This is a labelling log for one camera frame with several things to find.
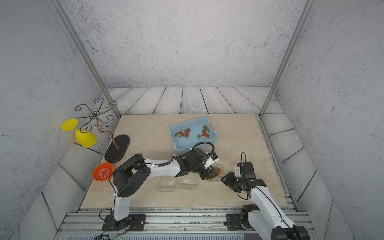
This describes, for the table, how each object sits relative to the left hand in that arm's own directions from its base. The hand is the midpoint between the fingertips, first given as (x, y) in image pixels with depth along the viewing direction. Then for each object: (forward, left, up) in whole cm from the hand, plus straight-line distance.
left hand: (217, 174), depth 84 cm
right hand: (-3, -4, -2) cm, 5 cm away
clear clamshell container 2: (-3, +17, -6) cm, 18 cm away
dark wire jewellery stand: (+26, +64, -5) cm, 69 cm away
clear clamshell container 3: (0, -1, -5) cm, 5 cm away
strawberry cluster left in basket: (+33, +19, -4) cm, 39 cm away
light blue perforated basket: (+23, +22, -4) cm, 32 cm away
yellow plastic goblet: (+12, +68, +18) cm, 71 cm away
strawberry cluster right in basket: (+34, +5, -5) cm, 34 cm away
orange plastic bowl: (+4, +66, -2) cm, 66 cm away
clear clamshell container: (-3, +29, -6) cm, 29 cm away
